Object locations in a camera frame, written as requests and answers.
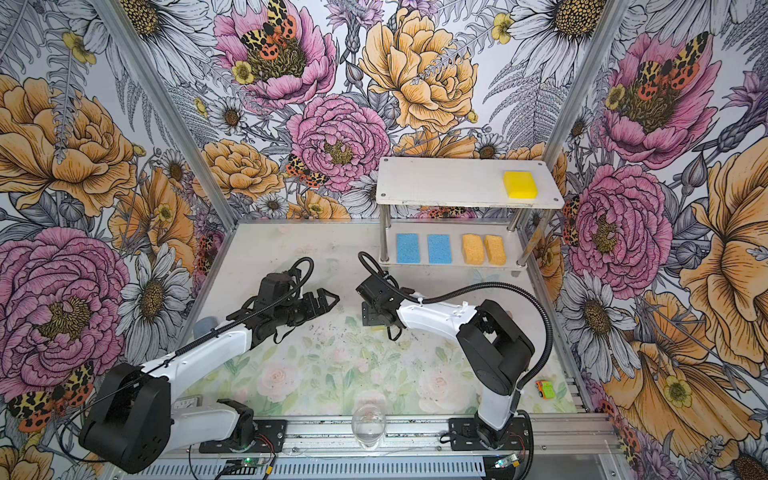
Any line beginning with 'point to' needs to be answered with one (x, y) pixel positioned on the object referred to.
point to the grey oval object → (204, 325)
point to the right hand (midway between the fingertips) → (382, 321)
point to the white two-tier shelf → (461, 213)
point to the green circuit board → (511, 460)
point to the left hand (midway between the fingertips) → (327, 311)
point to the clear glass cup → (368, 426)
